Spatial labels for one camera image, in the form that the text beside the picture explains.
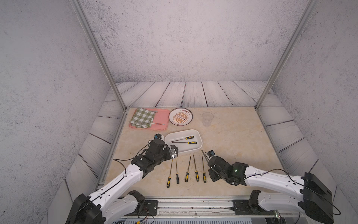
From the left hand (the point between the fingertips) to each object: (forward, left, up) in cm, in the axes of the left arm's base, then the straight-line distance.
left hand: (175, 151), depth 81 cm
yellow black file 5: (-9, -7, -13) cm, 17 cm away
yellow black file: (+17, -7, -12) cm, 22 cm away
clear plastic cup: (+32, -24, -7) cm, 41 cm away
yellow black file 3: (-11, +4, -13) cm, 17 cm away
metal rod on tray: (+31, +15, -12) cm, 37 cm away
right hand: (-9, -21, -7) cm, 24 cm away
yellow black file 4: (-9, -1, -13) cm, 15 cm away
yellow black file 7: (-9, -17, -13) cm, 23 cm away
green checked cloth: (+37, +27, -12) cm, 47 cm away
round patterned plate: (+37, -3, -12) cm, 39 cm away
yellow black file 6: (-7, -12, -12) cm, 19 cm away
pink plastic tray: (+38, +12, -13) cm, 42 cm away
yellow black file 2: (+13, -9, -12) cm, 20 cm away
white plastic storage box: (+15, -7, -13) cm, 21 cm away
